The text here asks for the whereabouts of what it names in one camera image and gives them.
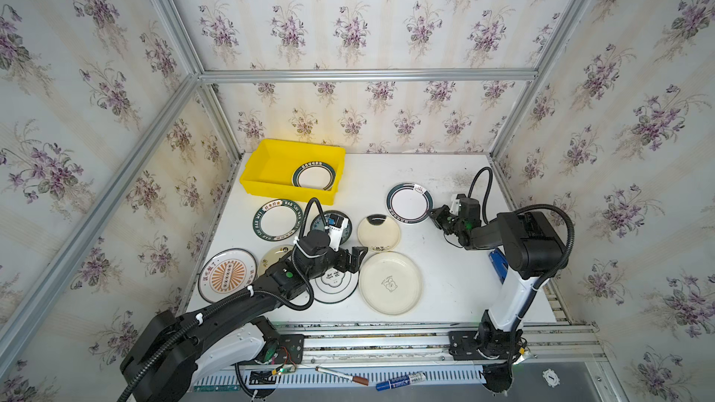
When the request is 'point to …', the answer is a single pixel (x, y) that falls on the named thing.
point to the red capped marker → (346, 377)
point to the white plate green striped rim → (409, 203)
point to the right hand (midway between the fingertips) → (426, 213)
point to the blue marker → (398, 381)
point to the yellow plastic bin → (270, 170)
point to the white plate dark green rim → (314, 174)
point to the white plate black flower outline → (335, 286)
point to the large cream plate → (390, 283)
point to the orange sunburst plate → (226, 274)
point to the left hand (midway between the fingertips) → (355, 242)
